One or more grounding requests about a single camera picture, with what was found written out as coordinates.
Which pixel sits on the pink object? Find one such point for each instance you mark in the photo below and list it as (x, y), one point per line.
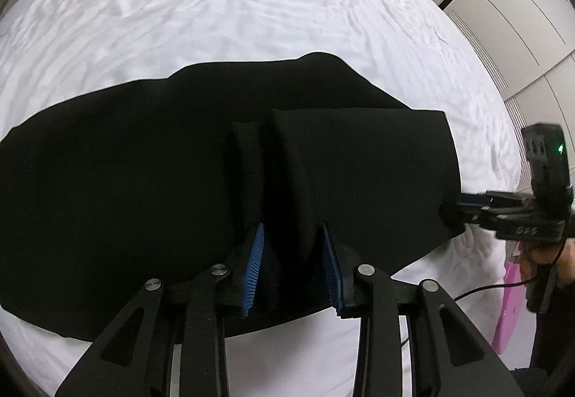
(512, 311)

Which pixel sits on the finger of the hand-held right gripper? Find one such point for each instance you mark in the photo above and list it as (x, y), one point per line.
(467, 213)
(494, 199)

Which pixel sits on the black pants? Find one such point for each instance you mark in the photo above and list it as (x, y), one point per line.
(179, 181)

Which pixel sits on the person's dark clothing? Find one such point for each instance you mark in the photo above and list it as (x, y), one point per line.
(552, 347)

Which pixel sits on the white wardrobe doors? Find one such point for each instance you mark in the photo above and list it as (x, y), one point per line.
(503, 10)

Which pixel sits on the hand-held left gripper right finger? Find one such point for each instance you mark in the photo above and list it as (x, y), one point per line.
(330, 271)

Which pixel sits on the person's right hand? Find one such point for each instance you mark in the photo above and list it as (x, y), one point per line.
(534, 260)

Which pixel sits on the white bed duvet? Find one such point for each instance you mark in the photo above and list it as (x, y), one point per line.
(179, 19)

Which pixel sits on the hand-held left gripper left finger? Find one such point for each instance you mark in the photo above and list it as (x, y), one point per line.
(254, 266)

